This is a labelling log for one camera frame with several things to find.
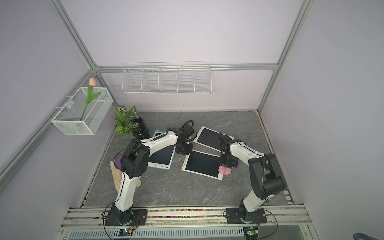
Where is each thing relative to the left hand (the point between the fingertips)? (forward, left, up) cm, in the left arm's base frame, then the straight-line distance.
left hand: (188, 154), depth 94 cm
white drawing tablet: (-5, -9, -5) cm, 12 cm away
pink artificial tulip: (+22, +51, +32) cm, 64 cm away
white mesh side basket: (+7, +58, +30) cm, 65 cm away
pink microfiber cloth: (-13, -21, +1) cm, 24 cm away
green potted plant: (+12, +34, +22) cm, 43 cm away
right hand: (-8, -23, -1) cm, 25 cm away
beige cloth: (-10, +43, -2) cm, 44 cm away
